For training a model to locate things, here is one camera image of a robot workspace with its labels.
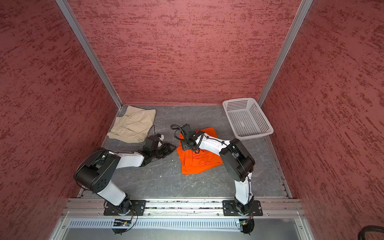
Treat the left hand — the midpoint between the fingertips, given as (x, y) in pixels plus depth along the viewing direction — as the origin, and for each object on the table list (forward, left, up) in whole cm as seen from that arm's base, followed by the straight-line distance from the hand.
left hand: (174, 151), depth 93 cm
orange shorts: (-8, -11, +1) cm, 13 cm away
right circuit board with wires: (-38, -40, -2) cm, 55 cm away
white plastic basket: (+29, -52, -1) cm, 60 cm away
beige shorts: (+19, +31, 0) cm, 36 cm away
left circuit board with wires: (-37, +24, -4) cm, 45 cm away
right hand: (+3, -8, +2) cm, 9 cm away
